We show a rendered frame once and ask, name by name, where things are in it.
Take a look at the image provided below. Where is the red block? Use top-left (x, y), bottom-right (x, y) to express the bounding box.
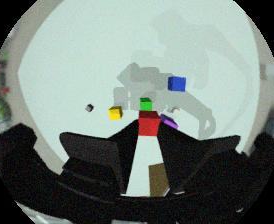
top-left (138, 111), bottom-right (161, 137)

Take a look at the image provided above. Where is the purple block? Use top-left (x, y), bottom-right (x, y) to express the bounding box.
top-left (160, 113), bottom-right (178, 129)

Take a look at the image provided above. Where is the blue block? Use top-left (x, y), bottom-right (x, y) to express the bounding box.
top-left (168, 76), bottom-right (186, 92)

